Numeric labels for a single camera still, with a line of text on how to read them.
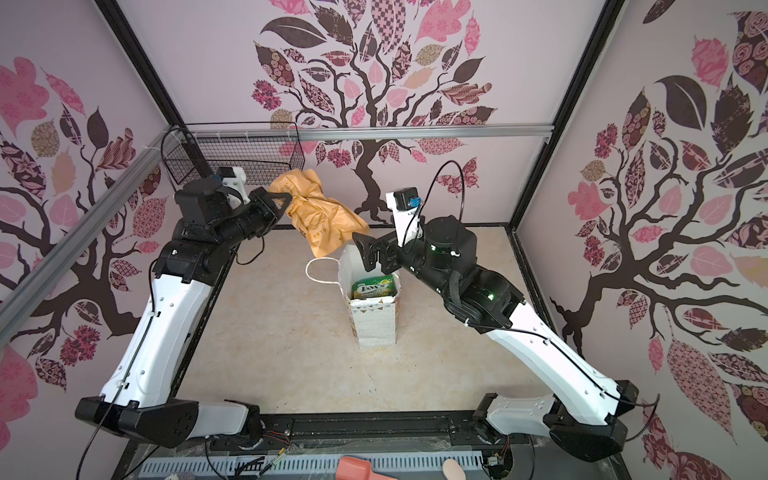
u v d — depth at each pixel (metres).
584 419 0.38
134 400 0.37
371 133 0.93
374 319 0.77
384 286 0.88
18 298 0.50
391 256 0.49
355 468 0.69
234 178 0.58
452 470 0.67
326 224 0.62
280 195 0.64
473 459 0.71
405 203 0.44
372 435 0.75
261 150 0.94
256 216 0.56
